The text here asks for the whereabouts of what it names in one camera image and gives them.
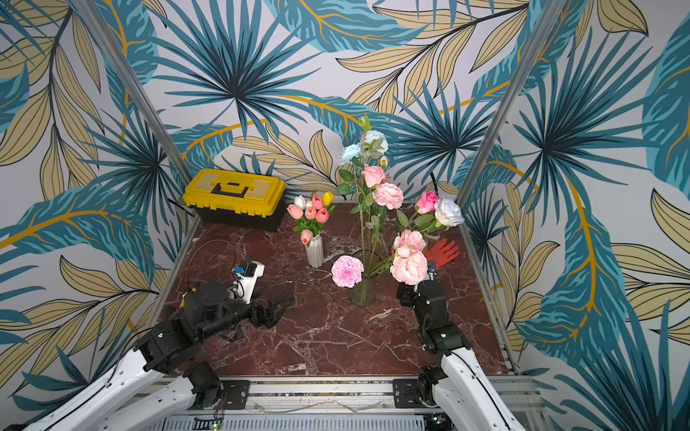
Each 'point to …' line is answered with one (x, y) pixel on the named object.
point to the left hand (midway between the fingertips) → (279, 298)
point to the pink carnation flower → (347, 271)
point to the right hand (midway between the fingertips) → (414, 278)
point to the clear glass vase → (364, 293)
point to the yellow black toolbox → (236, 198)
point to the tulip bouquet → (310, 215)
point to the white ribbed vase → (314, 252)
